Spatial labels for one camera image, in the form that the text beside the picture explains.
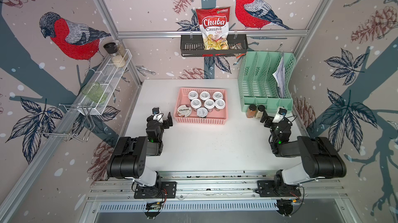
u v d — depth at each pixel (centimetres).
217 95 104
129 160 45
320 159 45
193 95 104
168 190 73
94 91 69
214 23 80
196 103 100
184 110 98
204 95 104
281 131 68
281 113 77
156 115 78
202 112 95
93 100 69
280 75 91
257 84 120
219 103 98
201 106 99
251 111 95
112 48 78
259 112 95
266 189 73
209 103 100
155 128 69
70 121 58
